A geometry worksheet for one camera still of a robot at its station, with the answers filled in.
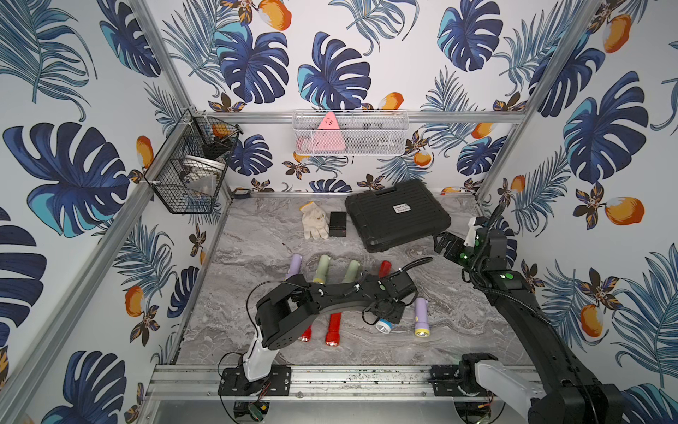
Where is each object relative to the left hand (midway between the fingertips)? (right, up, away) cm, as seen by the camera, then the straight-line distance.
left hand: (397, 312), depth 84 cm
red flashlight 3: (-20, -6, -3) cm, 21 cm away
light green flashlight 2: (-13, +10, +12) cm, 21 cm away
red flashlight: (-2, +12, +10) cm, 15 cm away
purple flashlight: (+8, -1, +1) cm, 8 cm away
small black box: (-19, +27, +23) cm, 41 cm away
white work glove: (-29, +29, +26) cm, 48 cm away
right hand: (+15, +23, -3) cm, 28 cm away
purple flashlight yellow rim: (-35, +13, +13) cm, 39 cm away
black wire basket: (-67, +45, +2) cm, 81 cm away
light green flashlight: (-25, +11, +11) cm, 29 cm away
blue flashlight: (-5, -3, -4) cm, 7 cm away
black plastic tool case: (+4, +32, +23) cm, 39 cm away
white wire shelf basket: (-14, +60, +9) cm, 62 cm away
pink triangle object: (-22, +58, +7) cm, 62 cm away
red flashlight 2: (-28, -6, -3) cm, 29 cm away
